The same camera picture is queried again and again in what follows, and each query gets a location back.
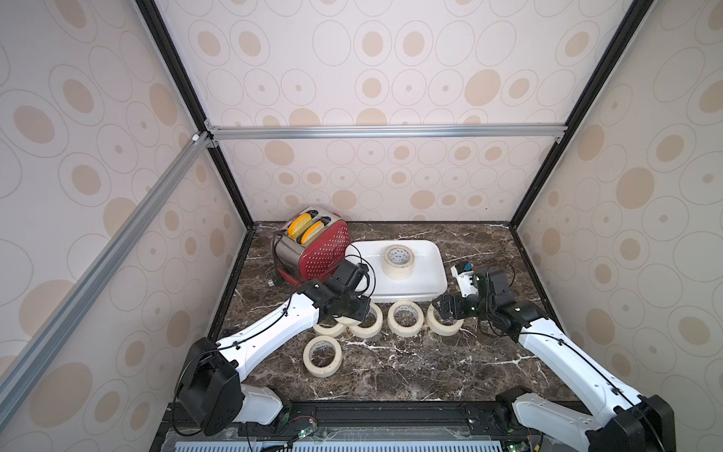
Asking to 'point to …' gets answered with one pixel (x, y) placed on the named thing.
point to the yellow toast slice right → (312, 232)
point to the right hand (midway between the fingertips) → (445, 301)
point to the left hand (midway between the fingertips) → (372, 306)
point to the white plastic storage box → (428, 282)
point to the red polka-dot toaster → (310, 243)
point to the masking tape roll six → (327, 331)
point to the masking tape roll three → (401, 330)
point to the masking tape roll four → (442, 329)
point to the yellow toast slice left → (298, 225)
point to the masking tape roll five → (369, 331)
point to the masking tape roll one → (317, 371)
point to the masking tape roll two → (398, 262)
